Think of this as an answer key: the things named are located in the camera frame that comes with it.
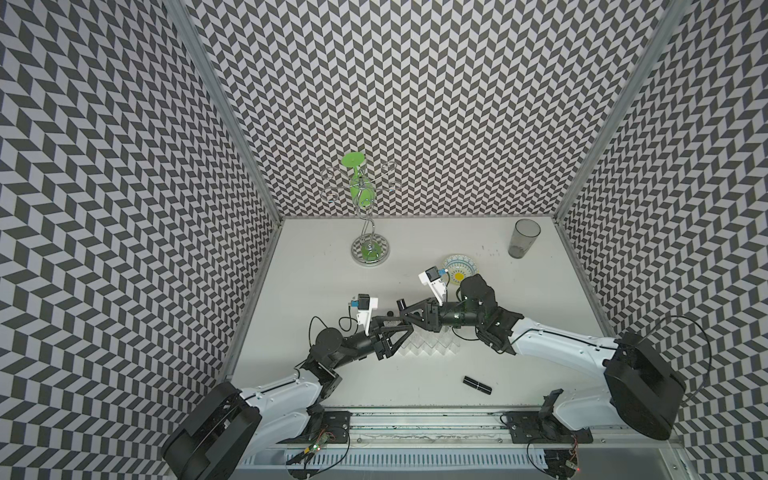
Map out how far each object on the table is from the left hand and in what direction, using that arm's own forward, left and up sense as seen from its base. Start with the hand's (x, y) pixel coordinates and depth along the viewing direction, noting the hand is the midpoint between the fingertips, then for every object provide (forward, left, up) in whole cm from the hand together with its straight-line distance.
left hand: (409, 329), depth 72 cm
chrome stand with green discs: (+37, +13, -15) cm, 42 cm away
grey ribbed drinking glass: (+35, -39, -6) cm, 53 cm away
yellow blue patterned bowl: (+29, -19, -15) cm, 38 cm away
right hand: (+2, +1, +1) cm, 3 cm away
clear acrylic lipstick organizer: (-3, -4, -1) cm, 5 cm away
